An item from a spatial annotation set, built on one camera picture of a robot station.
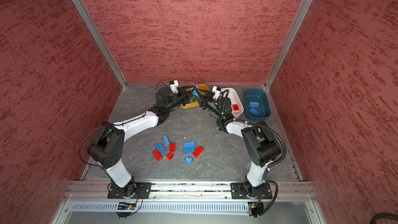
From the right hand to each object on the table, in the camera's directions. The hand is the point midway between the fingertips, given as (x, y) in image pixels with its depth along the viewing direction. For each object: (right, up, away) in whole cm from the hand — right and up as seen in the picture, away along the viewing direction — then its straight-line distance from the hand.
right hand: (192, 93), depth 80 cm
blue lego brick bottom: (-20, -32, +9) cm, 38 cm away
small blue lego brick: (-2, -36, +2) cm, 37 cm away
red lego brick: (-12, -31, +8) cm, 34 cm away
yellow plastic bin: (+4, +4, +2) cm, 6 cm away
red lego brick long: (-20, -35, +5) cm, 41 cm away
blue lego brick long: (+40, -11, +24) cm, 48 cm away
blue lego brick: (+1, 0, +1) cm, 2 cm away
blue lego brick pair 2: (-3, -33, +8) cm, 34 cm away
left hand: (+3, +1, +2) cm, 3 cm away
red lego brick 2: (+3, -33, +6) cm, 34 cm away
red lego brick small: (-13, -35, +5) cm, 38 cm away
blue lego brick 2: (+42, -7, +27) cm, 50 cm away
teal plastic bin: (+49, -10, +27) cm, 57 cm away
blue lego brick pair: (-2, -30, +10) cm, 32 cm away
